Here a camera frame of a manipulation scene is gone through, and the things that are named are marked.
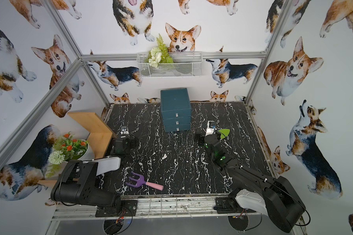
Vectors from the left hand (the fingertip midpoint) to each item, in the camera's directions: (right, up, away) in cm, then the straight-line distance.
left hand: (126, 133), depth 93 cm
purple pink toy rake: (+12, -26, -11) cm, 31 cm away
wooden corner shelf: (-16, -2, 0) cm, 17 cm away
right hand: (+50, +6, -11) cm, 52 cm away
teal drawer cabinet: (+32, +15, -5) cm, 36 cm away
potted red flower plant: (-20, -5, -22) cm, 30 cm away
